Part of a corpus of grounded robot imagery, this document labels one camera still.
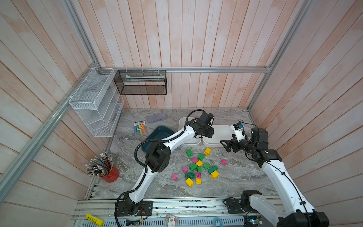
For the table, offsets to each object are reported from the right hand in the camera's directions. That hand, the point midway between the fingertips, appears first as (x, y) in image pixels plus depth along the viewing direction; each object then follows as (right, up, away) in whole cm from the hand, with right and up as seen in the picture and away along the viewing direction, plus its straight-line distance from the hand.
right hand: (228, 137), depth 79 cm
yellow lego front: (-22, -26, 0) cm, 34 cm away
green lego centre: (-11, -19, +9) cm, 23 cm away
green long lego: (-8, -20, +5) cm, 22 cm away
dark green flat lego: (-21, -23, +4) cm, 31 cm away
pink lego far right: (+1, -17, +10) cm, 20 cm away
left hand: (-7, +1, +11) cm, 13 cm away
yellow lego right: (-7, -23, +4) cm, 24 cm away
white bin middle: (-17, -6, +19) cm, 26 cm away
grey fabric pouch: (-47, +13, +34) cm, 59 cm away
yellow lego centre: (-15, -17, +9) cm, 25 cm away
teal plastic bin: (-43, +1, +21) cm, 48 cm away
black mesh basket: (-57, +39, +25) cm, 73 cm away
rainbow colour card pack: (-59, +5, +28) cm, 65 cm away
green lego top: (-21, -12, +14) cm, 28 cm away
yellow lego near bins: (-9, -10, +13) cm, 19 cm away
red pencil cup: (-72, -16, -1) cm, 74 cm away
